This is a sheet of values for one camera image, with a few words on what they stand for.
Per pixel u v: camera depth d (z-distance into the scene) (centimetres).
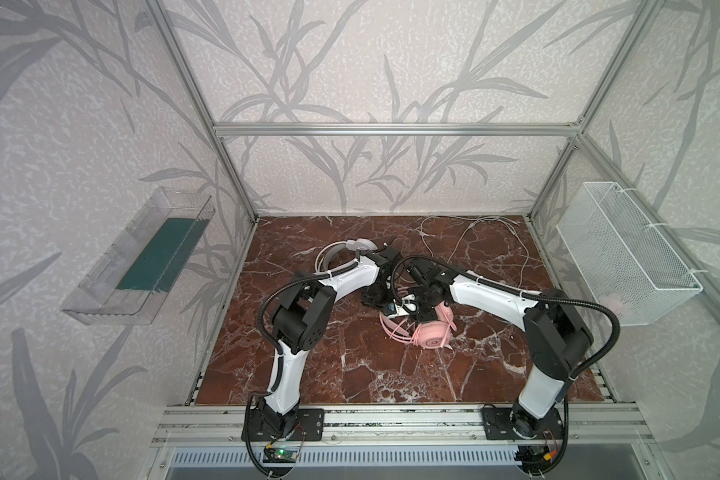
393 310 75
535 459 71
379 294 82
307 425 73
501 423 73
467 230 116
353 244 105
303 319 52
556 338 47
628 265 63
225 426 75
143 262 67
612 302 73
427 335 80
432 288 66
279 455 71
